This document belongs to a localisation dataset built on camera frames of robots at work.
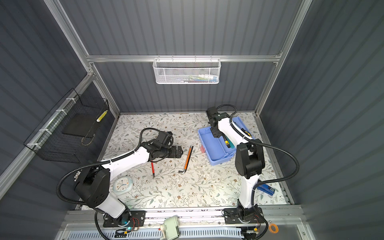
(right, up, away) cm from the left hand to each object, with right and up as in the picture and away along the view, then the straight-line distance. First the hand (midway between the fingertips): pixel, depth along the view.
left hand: (177, 152), depth 89 cm
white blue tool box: (+24, 0, +12) cm, 27 cm away
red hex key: (-16, -9, +3) cm, 18 cm away
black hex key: (+5, -11, +1) cm, 12 cm away
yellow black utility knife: (+30, +6, -2) cm, 30 cm away
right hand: (+29, +12, +5) cm, 32 cm away
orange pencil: (+6, -4, +7) cm, 10 cm away
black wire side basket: (-53, +13, -17) cm, 57 cm away
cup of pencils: (-45, -8, -19) cm, 50 cm away
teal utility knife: (+30, +8, -1) cm, 31 cm away
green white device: (-1, -31, -22) cm, 38 cm away
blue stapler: (+49, -18, -10) cm, 53 cm away
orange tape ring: (+49, -32, -19) cm, 62 cm away
